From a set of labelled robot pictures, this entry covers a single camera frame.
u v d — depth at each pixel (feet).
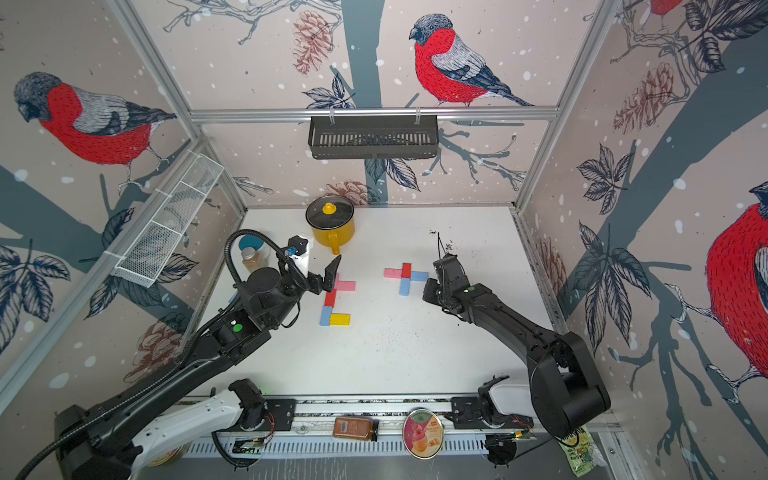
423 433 2.25
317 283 2.01
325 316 2.98
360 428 2.25
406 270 3.30
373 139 3.49
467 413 2.40
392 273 3.30
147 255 2.63
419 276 3.37
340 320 2.96
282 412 2.40
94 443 1.26
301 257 1.88
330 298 3.11
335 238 3.16
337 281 2.18
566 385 1.36
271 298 1.68
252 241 3.32
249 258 3.11
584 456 2.20
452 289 2.19
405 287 3.21
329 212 3.39
